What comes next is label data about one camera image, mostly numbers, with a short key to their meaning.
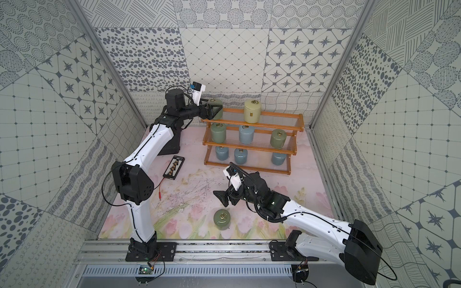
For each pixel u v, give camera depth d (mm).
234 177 625
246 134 885
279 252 732
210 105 719
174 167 987
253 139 929
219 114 783
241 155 958
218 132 881
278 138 864
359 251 398
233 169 625
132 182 505
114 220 835
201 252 756
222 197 637
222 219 747
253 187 548
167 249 747
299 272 728
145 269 715
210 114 744
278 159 959
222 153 982
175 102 642
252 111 781
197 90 709
